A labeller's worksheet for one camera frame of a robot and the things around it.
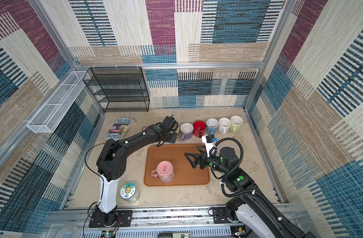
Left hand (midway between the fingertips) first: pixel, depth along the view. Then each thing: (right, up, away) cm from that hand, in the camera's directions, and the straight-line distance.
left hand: (173, 135), depth 96 cm
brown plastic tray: (+7, -22, -9) cm, 25 cm away
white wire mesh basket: (-58, +9, -26) cm, 64 cm away
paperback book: (-39, +4, +10) cm, 40 cm away
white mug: (+34, +7, +6) cm, 35 cm away
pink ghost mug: (-3, -17, -19) cm, 26 cm away
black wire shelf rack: (-41, +33, +15) cm, 55 cm away
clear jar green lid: (-20, -26, -22) cm, 40 cm away
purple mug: (+8, +3, +8) cm, 12 cm away
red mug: (+17, +4, +9) cm, 20 cm away
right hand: (+10, -7, -25) cm, 28 cm away
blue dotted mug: (+26, +6, +4) cm, 27 cm away
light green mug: (+42, +8, +5) cm, 43 cm away
